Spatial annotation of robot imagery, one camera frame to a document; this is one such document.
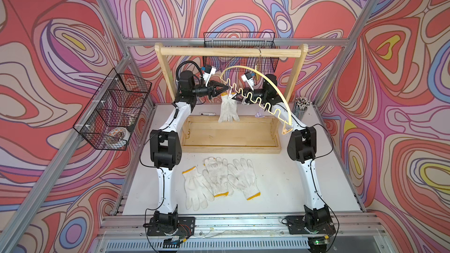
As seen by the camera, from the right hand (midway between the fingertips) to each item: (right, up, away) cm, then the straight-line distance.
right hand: (233, 100), depth 85 cm
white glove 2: (-8, -36, +3) cm, 37 cm away
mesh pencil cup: (+38, -1, +10) cm, 40 cm away
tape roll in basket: (-48, -15, -14) cm, 52 cm away
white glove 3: (+5, -38, +1) cm, 39 cm away
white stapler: (-15, -6, +26) cm, 31 cm away
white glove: (-18, -44, -3) cm, 47 cm away
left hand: (-3, +5, -4) cm, 7 cm away
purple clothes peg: (+10, -8, -15) cm, 19 cm away
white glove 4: (-2, -3, +3) cm, 5 cm away
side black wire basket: (-55, -11, -12) cm, 58 cm away
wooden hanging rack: (+12, -18, +16) cm, 27 cm away
